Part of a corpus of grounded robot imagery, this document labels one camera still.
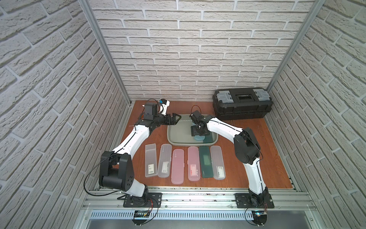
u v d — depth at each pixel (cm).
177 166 86
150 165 84
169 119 74
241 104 96
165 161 88
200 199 76
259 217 71
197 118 77
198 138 94
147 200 73
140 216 71
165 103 77
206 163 86
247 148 55
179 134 97
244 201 74
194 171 83
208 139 95
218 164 86
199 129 71
